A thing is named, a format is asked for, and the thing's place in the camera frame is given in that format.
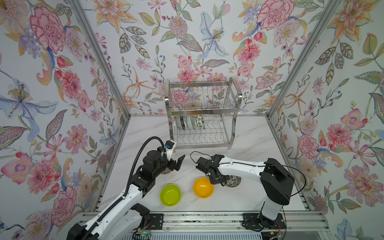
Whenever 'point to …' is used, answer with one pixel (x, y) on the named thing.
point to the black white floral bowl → (233, 181)
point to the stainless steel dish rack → (202, 114)
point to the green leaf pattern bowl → (199, 121)
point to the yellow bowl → (202, 188)
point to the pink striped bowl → (166, 171)
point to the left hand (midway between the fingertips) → (179, 152)
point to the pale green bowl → (190, 122)
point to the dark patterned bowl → (180, 122)
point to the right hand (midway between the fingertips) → (217, 179)
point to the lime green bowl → (170, 195)
